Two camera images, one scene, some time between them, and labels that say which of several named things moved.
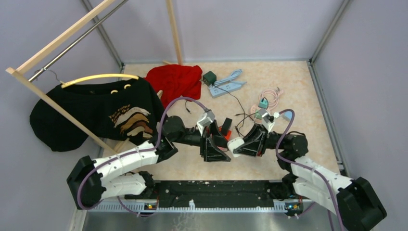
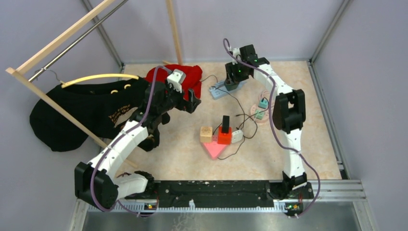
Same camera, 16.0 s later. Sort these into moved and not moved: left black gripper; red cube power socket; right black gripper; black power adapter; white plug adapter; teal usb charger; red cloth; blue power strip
Moved: white plug adapter; left black gripper; right black gripper; black power adapter
Not moved: blue power strip; red cube power socket; red cloth; teal usb charger
